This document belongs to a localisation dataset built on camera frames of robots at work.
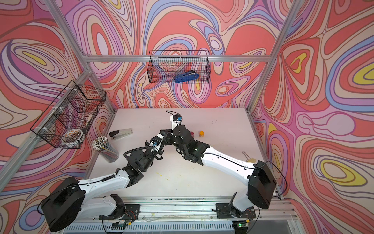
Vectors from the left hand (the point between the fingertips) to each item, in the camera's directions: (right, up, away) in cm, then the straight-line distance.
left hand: (163, 134), depth 75 cm
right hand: (0, 0, -2) cm, 2 cm away
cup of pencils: (-34, -6, +3) cm, 35 cm away
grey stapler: (-37, -2, +26) cm, 45 cm away
